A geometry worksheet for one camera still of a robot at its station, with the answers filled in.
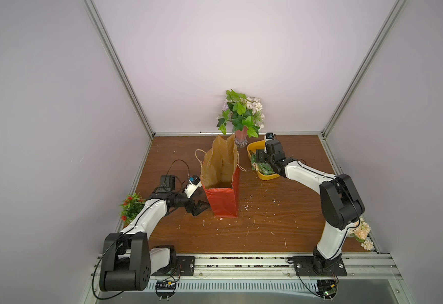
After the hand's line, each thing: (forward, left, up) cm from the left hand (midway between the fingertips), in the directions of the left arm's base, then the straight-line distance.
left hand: (204, 197), depth 84 cm
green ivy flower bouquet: (+33, -17, +23) cm, 44 cm away
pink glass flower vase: (+39, -18, 0) cm, 43 cm away
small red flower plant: (-8, +28, +7) cm, 30 cm away
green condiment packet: (+18, -24, 0) cm, 30 cm away
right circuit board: (-32, -50, -11) cm, 60 cm away
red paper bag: (+14, -6, -4) cm, 16 cm away
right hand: (+26, -31, +6) cm, 41 cm away
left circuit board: (-33, +13, -11) cm, 37 cm away
